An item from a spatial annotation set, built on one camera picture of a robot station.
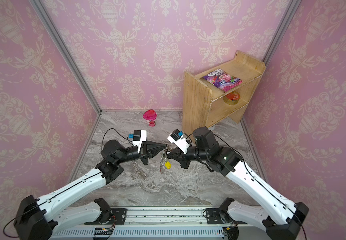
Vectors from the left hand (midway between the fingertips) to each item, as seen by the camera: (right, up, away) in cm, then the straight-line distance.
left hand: (165, 149), depth 59 cm
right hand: (+2, -3, +5) cm, 6 cm away
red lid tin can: (+40, +26, +35) cm, 59 cm away
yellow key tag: (+1, -7, +3) cm, 8 cm away
